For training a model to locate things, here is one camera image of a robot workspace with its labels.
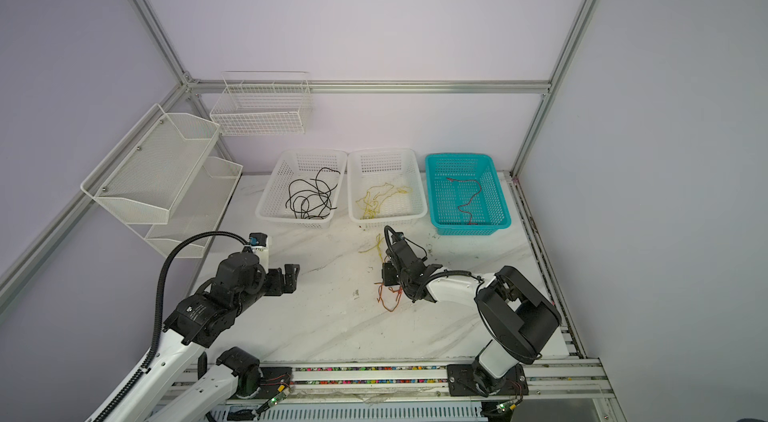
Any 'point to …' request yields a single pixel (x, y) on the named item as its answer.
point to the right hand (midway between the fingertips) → (383, 267)
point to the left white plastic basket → (303, 188)
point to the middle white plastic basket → (399, 167)
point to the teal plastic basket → (465, 194)
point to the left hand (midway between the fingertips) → (279, 270)
